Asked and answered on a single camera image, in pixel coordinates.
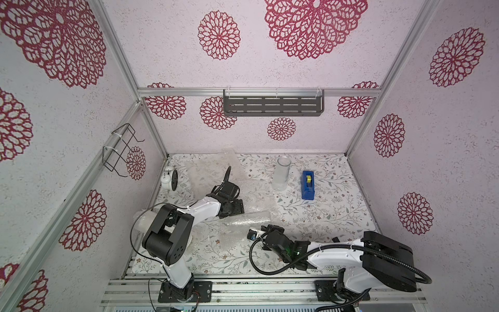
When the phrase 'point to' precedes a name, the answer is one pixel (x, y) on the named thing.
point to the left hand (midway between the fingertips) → (237, 210)
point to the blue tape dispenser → (308, 188)
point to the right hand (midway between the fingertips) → (263, 224)
